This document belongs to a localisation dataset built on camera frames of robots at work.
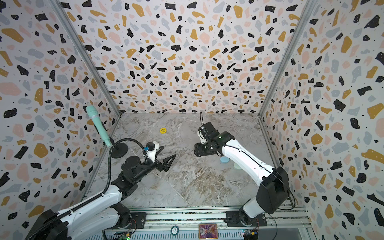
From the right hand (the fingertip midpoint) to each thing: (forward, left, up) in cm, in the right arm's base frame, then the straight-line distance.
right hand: (198, 149), depth 80 cm
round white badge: (-34, +11, -18) cm, 40 cm away
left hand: (-3, +13, +4) cm, 14 cm away
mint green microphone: (+12, +54, +15) cm, 57 cm away
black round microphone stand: (+8, +52, -16) cm, 55 cm away
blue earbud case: (+3, -17, -18) cm, 25 cm away
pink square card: (-35, -6, -16) cm, 39 cm away
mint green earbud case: (-2, -23, -18) cm, 29 cm away
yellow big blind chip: (+26, +27, -18) cm, 42 cm away
